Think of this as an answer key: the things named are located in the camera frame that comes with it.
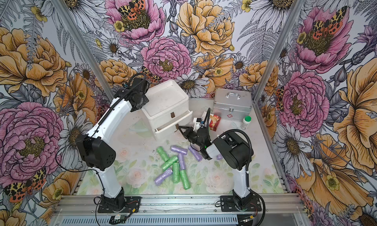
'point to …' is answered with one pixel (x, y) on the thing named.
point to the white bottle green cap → (246, 122)
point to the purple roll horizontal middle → (179, 150)
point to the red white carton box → (214, 122)
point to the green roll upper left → (163, 155)
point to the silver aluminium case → (232, 104)
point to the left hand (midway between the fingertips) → (141, 106)
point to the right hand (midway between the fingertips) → (177, 129)
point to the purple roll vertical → (181, 161)
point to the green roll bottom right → (185, 180)
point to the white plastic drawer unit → (168, 107)
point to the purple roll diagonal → (197, 154)
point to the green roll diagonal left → (169, 162)
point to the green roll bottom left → (175, 172)
